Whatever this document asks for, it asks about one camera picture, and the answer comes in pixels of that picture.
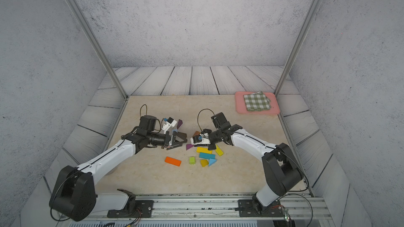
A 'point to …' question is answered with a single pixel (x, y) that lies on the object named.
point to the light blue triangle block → (211, 161)
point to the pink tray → (241, 108)
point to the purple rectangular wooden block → (188, 146)
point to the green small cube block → (192, 160)
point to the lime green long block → (219, 151)
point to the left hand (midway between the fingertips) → (184, 144)
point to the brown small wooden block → (196, 133)
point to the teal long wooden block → (204, 155)
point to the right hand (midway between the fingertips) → (197, 141)
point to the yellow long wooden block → (203, 150)
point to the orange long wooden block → (173, 161)
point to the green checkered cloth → (257, 102)
